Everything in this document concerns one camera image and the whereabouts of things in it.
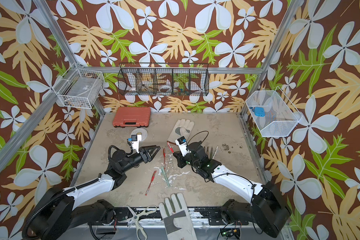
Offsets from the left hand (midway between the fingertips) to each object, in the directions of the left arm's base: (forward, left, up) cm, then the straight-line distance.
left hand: (157, 146), depth 75 cm
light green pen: (-5, -2, -22) cm, 22 cm away
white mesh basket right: (+13, -65, +7) cm, 67 cm away
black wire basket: (+47, -1, +8) cm, 47 cm away
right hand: (-1, -8, -6) cm, 10 cm away
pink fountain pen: (-8, -22, +11) cm, 26 cm away
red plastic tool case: (+40, +26, -21) cm, 52 cm away
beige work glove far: (+28, -13, -21) cm, 38 cm away
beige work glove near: (-30, -10, -21) cm, 38 cm away
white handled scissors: (-34, +7, -22) cm, 41 cm away
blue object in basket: (+22, -58, +4) cm, 62 cm away
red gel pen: (-10, +5, -23) cm, 25 cm away
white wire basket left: (+33, +48, +11) cm, 59 cm away
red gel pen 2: (+7, -2, -22) cm, 23 cm away
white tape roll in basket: (+44, -2, +4) cm, 44 cm away
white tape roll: (+25, +14, -23) cm, 37 cm away
